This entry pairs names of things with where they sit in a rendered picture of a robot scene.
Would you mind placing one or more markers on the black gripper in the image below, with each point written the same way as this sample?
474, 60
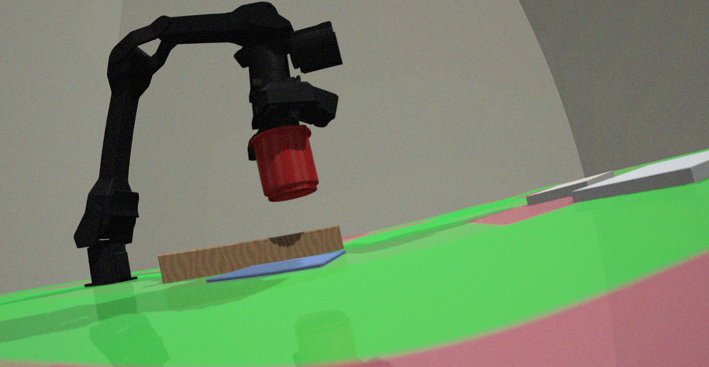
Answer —
273, 95

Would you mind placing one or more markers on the red cup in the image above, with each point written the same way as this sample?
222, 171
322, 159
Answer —
285, 162

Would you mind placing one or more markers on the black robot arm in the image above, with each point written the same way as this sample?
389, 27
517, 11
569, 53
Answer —
266, 38

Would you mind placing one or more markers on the brown wooden plank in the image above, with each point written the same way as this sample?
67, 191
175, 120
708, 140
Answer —
216, 260

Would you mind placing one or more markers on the white flat slab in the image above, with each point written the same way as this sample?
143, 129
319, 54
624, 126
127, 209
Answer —
678, 171

